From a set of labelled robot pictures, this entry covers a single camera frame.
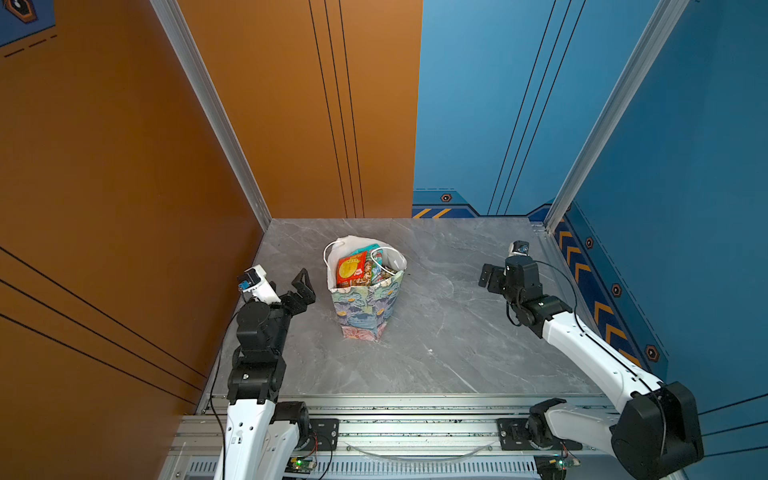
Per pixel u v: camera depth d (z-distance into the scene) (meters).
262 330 0.50
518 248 0.72
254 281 0.58
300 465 0.71
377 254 0.83
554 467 0.71
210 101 0.84
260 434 0.46
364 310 0.78
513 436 0.72
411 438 0.76
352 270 0.81
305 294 0.64
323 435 0.74
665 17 0.70
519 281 0.62
